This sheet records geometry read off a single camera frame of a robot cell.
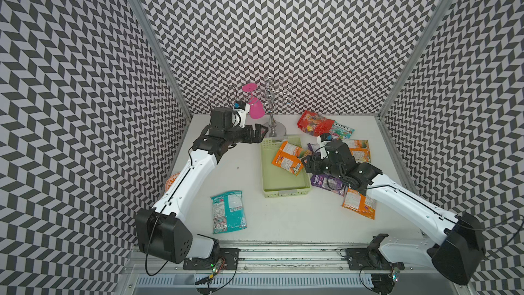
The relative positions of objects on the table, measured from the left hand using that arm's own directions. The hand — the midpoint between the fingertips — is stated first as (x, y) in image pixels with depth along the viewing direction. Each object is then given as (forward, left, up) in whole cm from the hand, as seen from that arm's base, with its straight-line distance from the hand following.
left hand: (257, 129), depth 77 cm
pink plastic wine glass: (+22, +2, -10) cm, 24 cm away
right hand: (-9, -20, -10) cm, 25 cm away
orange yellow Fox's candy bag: (+2, -13, -23) cm, 26 cm away
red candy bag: (+22, -28, -22) cm, 42 cm away
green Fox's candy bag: (+20, -42, -24) cm, 52 cm away
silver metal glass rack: (+23, -6, +1) cm, 23 cm away
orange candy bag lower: (-19, -41, -25) cm, 52 cm away
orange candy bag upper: (+8, -50, -25) cm, 56 cm away
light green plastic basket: (-8, -8, -28) cm, 30 cm away
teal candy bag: (-23, +12, -25) cm, 36 cm away
